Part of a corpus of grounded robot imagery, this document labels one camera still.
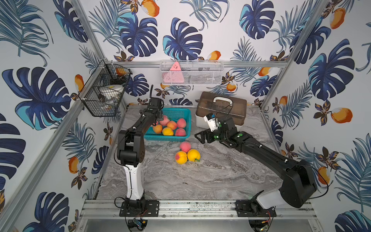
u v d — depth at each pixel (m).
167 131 0.98
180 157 0.86
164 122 1.04
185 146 0.91
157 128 1.00
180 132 0.98
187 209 0.76
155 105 0.79
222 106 0.94
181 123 1.03
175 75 0.90
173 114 1.30
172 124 1.03
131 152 0.55
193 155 0.88
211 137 0.72
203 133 0.71
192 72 1.01
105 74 0.90
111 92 0.80
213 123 0.72
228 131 0.63
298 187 0.42
